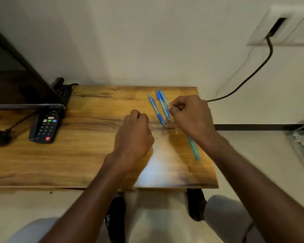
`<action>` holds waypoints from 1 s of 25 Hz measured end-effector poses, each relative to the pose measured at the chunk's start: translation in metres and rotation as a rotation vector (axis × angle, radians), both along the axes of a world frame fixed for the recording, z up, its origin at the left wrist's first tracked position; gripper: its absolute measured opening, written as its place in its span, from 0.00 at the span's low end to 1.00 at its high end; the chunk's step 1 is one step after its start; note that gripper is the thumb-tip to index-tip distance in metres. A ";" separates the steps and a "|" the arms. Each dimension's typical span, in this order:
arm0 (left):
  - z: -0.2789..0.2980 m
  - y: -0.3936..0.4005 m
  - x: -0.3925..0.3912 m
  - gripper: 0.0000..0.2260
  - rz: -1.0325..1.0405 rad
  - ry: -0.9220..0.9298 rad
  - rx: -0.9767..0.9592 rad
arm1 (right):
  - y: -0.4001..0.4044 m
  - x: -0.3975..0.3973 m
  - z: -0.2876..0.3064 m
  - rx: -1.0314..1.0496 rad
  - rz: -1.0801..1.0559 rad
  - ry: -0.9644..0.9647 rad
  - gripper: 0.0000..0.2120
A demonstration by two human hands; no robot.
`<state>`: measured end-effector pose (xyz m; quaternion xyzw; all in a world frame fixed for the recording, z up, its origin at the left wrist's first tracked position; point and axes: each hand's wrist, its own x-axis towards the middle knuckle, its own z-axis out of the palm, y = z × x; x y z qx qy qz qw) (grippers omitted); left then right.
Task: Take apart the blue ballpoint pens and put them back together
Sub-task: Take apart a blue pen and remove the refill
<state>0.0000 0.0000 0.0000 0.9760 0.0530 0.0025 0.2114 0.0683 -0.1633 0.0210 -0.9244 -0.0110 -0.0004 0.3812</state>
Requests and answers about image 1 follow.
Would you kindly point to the person's right hand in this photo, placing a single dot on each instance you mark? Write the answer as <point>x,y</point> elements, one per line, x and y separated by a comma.
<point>192,116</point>

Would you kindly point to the person's left hand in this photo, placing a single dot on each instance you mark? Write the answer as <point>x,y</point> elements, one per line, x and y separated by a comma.
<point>133,139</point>

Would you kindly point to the teal lead refill tube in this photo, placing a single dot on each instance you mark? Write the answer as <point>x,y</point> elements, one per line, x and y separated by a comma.
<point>195,150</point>

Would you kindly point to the person's right forearm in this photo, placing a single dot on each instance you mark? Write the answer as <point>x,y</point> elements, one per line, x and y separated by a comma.
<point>248,189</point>

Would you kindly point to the person's left forearm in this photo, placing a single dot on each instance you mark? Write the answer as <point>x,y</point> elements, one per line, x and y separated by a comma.
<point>91,199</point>

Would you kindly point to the person's left black sock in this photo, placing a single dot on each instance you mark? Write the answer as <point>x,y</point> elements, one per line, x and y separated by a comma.
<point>115,220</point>

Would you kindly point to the person's black sock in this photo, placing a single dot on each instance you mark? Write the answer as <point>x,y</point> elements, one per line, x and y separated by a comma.
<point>115,220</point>
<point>196,204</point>

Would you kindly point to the person's right black sock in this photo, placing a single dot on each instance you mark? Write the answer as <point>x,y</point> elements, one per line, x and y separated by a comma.
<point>196,204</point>

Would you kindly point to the person's right grey trouser leg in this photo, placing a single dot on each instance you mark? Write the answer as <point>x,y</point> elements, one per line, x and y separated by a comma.
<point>225,215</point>

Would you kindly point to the person's grey trouser leg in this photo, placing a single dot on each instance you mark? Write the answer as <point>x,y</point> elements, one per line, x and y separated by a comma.
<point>225,215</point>
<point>28,230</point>

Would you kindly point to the person's left grey trouser leg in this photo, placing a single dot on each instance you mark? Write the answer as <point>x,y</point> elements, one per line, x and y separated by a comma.
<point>28,230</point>

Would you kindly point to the black power strip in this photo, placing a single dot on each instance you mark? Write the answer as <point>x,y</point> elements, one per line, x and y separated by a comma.
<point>63,92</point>

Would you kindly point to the black remote control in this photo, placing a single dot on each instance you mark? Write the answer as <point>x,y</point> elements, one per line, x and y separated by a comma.
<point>46,126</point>

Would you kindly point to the crumpled white tissue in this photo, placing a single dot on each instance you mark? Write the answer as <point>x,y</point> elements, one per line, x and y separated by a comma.
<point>301,139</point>

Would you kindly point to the black television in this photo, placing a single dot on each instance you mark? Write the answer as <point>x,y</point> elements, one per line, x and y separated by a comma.
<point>17,83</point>

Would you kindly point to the white wall socket panel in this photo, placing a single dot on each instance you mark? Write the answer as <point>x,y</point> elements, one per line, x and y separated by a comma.
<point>294,25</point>

